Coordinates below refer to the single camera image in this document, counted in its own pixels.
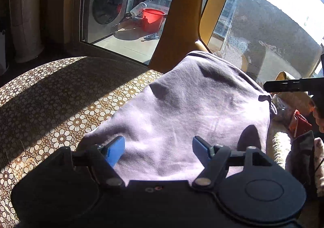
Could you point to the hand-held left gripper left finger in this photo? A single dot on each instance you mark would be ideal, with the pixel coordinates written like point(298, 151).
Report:
point(116, 149)

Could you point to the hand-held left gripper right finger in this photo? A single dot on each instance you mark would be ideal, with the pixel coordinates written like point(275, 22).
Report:
point(201, 149)

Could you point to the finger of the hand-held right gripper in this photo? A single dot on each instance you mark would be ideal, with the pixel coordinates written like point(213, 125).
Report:
point(283, 86)

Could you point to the lilac sweatshirt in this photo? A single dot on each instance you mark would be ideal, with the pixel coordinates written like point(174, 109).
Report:
point(189, 96)

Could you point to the person's right hand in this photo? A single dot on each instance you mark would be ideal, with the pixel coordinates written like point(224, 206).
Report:
point(320, 119)

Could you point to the grey rag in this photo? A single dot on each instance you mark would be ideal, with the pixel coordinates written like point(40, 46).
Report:
point(151, 36)

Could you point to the red bucket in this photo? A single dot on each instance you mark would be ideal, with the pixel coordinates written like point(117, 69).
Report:
point(151, 19)

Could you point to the clear plastic bottle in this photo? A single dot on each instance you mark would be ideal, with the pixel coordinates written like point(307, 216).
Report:
point(138, 9)

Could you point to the white washing machine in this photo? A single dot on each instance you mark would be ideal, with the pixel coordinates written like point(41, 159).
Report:
point(107, 5)

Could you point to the white tower air conditioner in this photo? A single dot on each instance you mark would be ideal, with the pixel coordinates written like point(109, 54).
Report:
point(25, 15)

